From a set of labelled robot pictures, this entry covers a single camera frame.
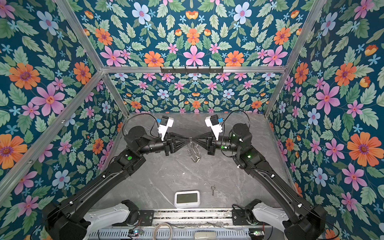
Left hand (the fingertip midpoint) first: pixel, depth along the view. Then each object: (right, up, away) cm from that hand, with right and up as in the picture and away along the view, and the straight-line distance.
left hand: (188, 140), depth 57 cm
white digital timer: (-3, -33, +21) cm, 40 cm away
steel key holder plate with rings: (+2, -4, +2) cm, 5 cm away
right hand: (+2, 0, +2) cm, 3 cm away
